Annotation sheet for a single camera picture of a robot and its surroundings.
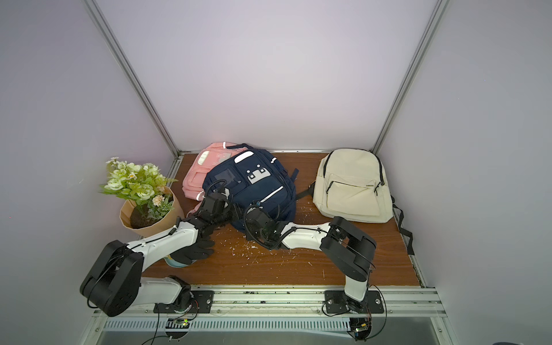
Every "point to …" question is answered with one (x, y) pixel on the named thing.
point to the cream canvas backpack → (350, 185)
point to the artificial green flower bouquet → (143, 184)
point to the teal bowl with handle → (175, 263)
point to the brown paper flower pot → (162, 226)
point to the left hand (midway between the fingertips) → (245, 208)
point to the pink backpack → (207, 158)
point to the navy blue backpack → (253, 177)
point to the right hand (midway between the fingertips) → (245, 220)
